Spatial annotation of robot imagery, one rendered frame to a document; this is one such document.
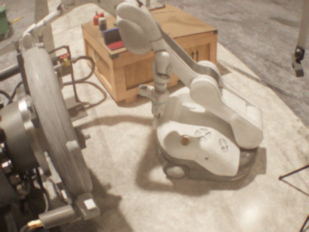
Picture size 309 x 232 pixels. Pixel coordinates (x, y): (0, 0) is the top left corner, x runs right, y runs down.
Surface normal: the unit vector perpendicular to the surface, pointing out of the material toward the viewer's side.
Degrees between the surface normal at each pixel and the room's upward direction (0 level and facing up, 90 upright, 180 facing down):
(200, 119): 0
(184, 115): 0
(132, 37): 90
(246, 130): 90
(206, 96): 90
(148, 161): 0
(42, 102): 39
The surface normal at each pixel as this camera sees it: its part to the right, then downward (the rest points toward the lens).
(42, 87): 0.22, -0.36
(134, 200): -0.04, -0.74
